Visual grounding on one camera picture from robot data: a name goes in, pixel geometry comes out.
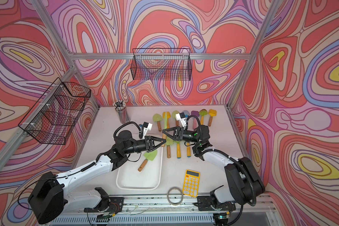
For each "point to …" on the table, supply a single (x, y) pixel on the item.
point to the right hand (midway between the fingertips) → (163, 136)
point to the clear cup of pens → (120, 106)
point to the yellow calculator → (191, 181)
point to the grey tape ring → (167, 196)
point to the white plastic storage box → (143, 171)
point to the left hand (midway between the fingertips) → (166, 144)
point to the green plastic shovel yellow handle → (178, 150)
